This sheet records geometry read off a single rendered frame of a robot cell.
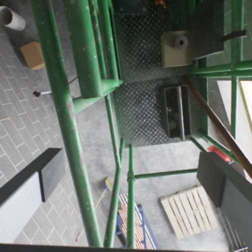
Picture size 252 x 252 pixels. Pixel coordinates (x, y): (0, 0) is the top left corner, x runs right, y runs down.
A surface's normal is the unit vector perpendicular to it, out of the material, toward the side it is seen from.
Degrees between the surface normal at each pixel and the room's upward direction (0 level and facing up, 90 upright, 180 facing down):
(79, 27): 9
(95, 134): 0
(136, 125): 0
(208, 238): 0
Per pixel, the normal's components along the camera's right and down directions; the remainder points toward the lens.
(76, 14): 0.13, 0.23
